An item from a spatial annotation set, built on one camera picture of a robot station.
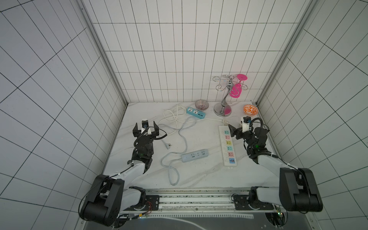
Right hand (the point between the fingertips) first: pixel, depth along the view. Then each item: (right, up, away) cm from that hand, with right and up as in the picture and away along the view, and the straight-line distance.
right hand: (237, 121), depth 87 cm
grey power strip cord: (-44, -17, +5) cm, 47 cm away
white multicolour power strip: (-5, -17, +4) cm, 18 cm away
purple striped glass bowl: (-19, +12, +30) cm, 38 cm away
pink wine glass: (+7, +23, +20) cm, 31 cm away
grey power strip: (-26, -22, +1) cm, 34 cm away
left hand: (-57, -2, -3) cm, 57 cm away
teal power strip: (-24, +5, +23) cm, 34 cm away
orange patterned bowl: (+20, +8, +27) cm, 34 cm away
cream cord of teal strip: (-42, +5, +21) cm, 47 cm away
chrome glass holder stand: (-2, +8, +27) cm, 28 cm away
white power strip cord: (-2, -2, +19) cm, 19 cm away
